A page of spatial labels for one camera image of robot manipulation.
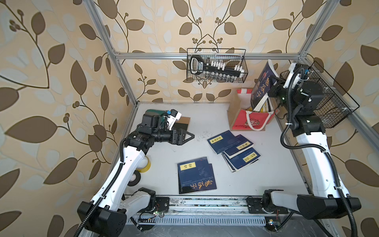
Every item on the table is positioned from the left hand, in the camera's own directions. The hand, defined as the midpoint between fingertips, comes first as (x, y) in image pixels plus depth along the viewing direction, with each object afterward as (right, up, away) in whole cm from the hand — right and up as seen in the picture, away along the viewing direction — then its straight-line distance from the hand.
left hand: (186, 134), depth 66 cm
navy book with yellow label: (+35, -10, +25) cm, 44 cm away
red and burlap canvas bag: (+32, +7, +22) cm, 40 cm away
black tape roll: (-29, -28, +16) cm, 44 cm away
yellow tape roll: (-24, -22, +19) cm, 38 cm away
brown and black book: (-5, +3, +42) cm, 42 cm away
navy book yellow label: (+32, -18, +20) cm, 42 cm away
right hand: (+37, +25, -4) cm, 45 cm away
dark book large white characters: (+4, -26, +17) cm, 31 cm away
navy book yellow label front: (+4, -25, +17) cm, 31 cm away
